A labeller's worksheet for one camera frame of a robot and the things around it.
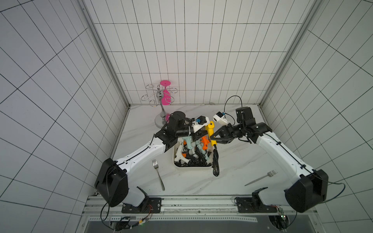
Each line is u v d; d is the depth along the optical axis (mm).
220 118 651
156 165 865
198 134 640
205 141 658
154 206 730
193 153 899
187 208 727
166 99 833
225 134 596
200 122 589
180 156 852
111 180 407
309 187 393
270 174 830
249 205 726
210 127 612
